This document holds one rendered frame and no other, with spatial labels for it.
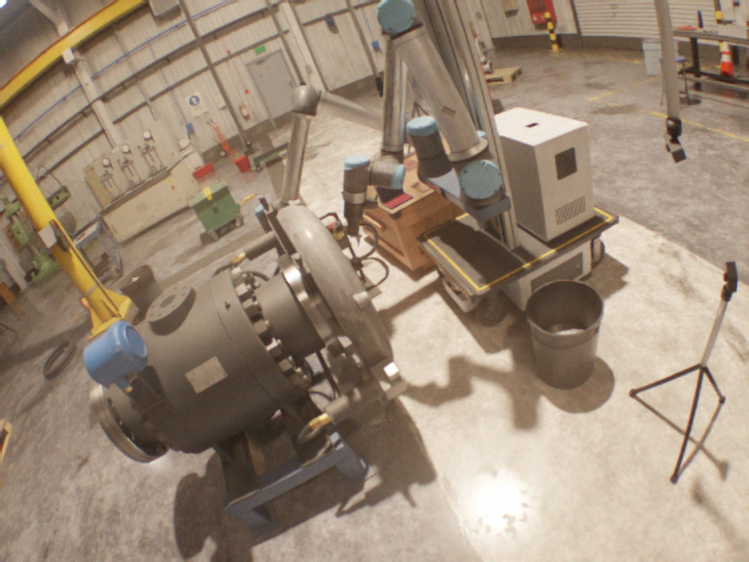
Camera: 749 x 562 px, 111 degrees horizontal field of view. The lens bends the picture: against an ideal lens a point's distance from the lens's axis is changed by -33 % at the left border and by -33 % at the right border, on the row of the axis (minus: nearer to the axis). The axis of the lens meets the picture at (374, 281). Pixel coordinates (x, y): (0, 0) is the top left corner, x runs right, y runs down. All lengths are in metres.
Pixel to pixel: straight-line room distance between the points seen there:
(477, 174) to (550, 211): 0.63
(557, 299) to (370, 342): 0.85
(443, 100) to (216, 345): 1.06
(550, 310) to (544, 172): 0.60
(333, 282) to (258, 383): 0.43
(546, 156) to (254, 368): 1.42
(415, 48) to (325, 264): 0.72
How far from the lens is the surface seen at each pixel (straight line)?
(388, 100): 1.43
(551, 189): 1.81
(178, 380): 1.35
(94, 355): 1.29
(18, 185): 4.73
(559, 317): 1.77
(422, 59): 1.25
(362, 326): 1.19
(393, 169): 1.37
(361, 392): 1.30
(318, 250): 1.19
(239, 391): 1.33
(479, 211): 1.54
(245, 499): 1.61
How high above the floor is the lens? 1.42
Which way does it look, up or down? 33 degrees down
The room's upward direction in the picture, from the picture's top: 24 degrees counter-clockwise
